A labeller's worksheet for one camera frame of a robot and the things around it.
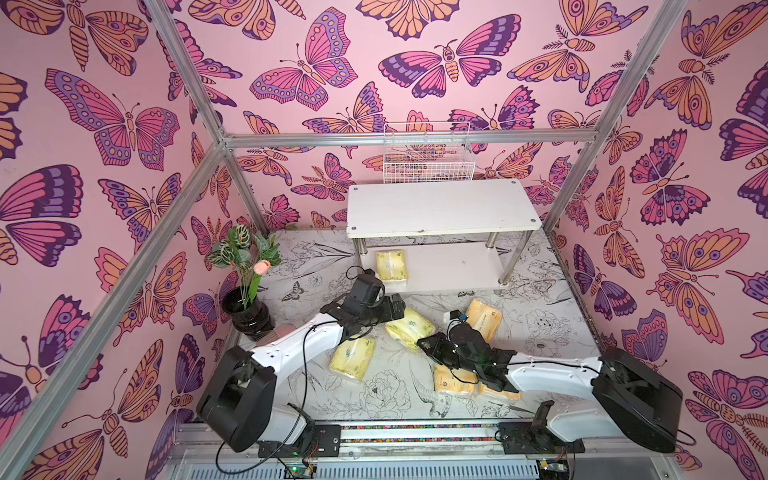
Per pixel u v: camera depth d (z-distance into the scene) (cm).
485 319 92
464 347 65
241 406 42
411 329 85
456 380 71
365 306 66
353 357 84
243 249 75
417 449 73
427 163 104
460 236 117
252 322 85
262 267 74
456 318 79
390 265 97
